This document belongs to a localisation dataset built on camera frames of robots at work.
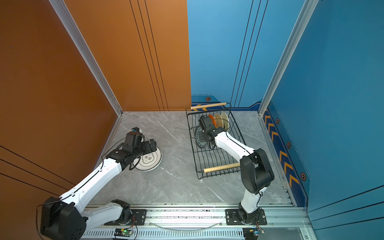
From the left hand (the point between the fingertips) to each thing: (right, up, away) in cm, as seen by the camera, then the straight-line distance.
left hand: (150, 143), depth 84 cm
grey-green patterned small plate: (+29, -2, +10) cm, 31 cm away
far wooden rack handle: (+34, +23, +14) cm, 44 cm away
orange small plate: (+35, +13, -3) cm, 38 cm away
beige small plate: (+39, +13, -1) cm, 41 cm away
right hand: (+31, +4, +8) cm, 32 cm away
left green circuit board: (-9, -41, -13) cm, 44 cm away
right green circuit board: (+52, -42, -13) cm, 68 cm away
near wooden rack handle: (+38, -10, -13) cm, 42 cm away
